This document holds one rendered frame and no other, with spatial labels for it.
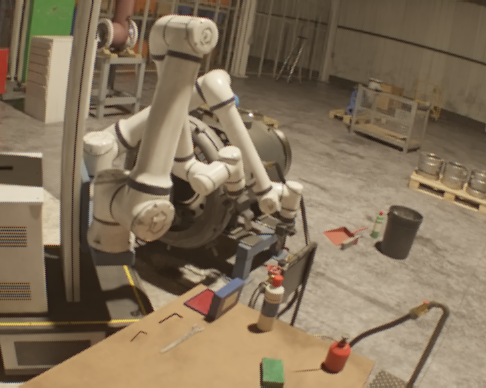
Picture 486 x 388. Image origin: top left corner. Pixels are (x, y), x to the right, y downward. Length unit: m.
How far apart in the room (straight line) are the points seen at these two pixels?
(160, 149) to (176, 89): 0.19
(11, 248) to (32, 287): 0.19
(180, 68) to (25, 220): 0.77
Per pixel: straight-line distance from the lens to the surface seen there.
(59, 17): 9.70
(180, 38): 1.44
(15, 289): 1.82
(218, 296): 1.65
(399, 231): 3.66
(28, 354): 1.94
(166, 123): 1.44
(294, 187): 2.19
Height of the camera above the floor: 1.49
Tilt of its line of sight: 19 degrees down
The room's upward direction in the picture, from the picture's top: 10 degrees clockwise
